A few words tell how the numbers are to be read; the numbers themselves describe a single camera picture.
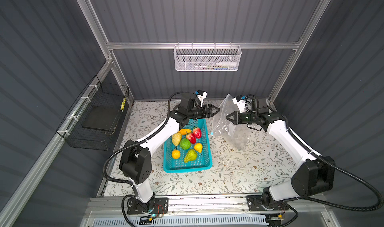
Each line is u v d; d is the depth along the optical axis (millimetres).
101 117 723
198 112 699
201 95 738
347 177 379
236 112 753
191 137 939
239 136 991
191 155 846
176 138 929
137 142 486
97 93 789
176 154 865
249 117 680
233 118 735
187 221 770
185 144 889
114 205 772
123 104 830
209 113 707
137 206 717
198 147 905
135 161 460
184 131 971
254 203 734
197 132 985
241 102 728
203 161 885
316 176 416
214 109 738
